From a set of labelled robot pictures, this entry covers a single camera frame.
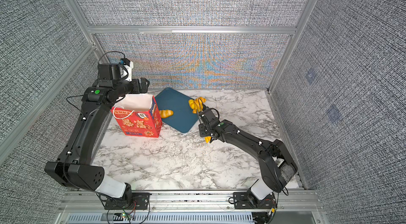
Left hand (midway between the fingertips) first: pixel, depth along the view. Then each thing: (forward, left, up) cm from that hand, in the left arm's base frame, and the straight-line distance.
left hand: (142, 79), depth 74 cm
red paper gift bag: (-10, +5, -15) cm, 19 cm away
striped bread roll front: (+3, -5, -32) cm, 33 cm away
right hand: (-11, -28, -24) cm, 39 cm away
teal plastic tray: (0, -16, -33) cm, 37 cm away
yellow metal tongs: (-21, -30, -22) cm, 43 cm away
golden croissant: (+4, -25, -25) cm, 36 cm away
